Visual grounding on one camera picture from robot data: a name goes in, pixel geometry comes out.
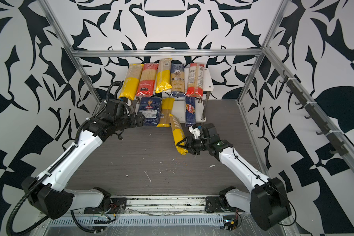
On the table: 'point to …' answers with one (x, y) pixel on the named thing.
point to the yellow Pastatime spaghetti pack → (178, 132)
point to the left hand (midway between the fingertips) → (135, 115)
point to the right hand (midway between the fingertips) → (178, 144)
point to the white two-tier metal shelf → (180, 103)
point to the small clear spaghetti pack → (167, 103)
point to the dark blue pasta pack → (190, 112)
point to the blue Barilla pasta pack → (151, 107)
